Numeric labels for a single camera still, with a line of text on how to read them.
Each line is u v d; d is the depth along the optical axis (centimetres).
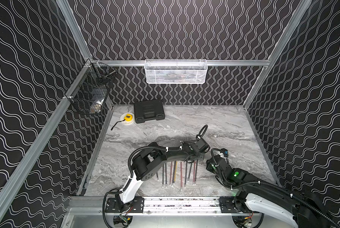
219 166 63
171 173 86
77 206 76
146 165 51
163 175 85
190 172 86
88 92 92
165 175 86
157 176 84
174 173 86
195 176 84
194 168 88
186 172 86
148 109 110
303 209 42
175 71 68
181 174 86
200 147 72
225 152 74
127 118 110
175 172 86
